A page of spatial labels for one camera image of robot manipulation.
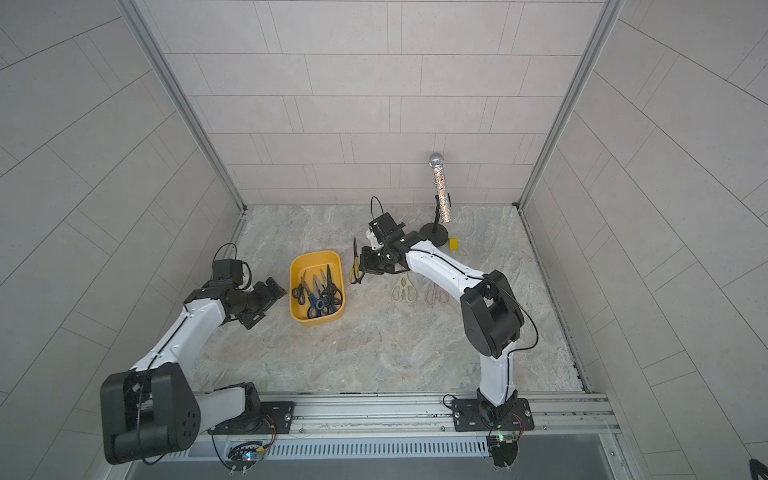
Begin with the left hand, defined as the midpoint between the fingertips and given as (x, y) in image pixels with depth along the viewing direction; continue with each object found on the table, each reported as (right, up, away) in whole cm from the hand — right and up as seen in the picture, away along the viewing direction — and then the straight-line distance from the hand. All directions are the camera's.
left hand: (282, 294), depth 86 cm
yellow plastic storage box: (+5, +7, +12) cm, 15 cm away
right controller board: (+57, -31, -20) cm, 68 cm away
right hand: (+23, +8, -1) cm, 24 cm away
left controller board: (-1, -31, -21) cm, 37 cm away
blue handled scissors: (+9, -3, +3) cm, 10 cm away
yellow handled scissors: (+22, +6, -2) cm, 22 cm away
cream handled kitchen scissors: (+36, 0, +7) cm, 37 cm away
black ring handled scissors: (+4, 0, +4) cm, 5 cm away
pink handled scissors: (+45, -1, +6) cm, 45 cm away
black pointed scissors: (+13, -1, +5) cm, 14 cm away
